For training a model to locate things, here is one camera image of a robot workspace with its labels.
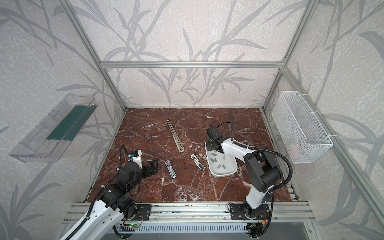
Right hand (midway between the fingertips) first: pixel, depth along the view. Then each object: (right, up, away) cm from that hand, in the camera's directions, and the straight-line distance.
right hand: (212, 139), depth 96 cm
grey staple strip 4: (+7, -16, -7) cm, 18 cm away
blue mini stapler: (-25, -17, -9) cm, 31 cm away
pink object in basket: (+39, -2, -23) cm, 45 cm away
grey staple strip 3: (+4, -16, -7) cm, 17 cm away
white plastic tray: (+11, -14, -4) cm, 18 cm away
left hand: (-33, -8, -15) cm, 37 cm away
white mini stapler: (-9, -14, -5) cm, 17 cm away
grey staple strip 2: (+7, -11, -2) cm, 13 cm away
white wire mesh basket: (+36, +5, -35) cm, 50 cm away
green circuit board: (-39, -38, -25) cm, 60 cm away
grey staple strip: (+2, -12, -3) cm, 13 cm away
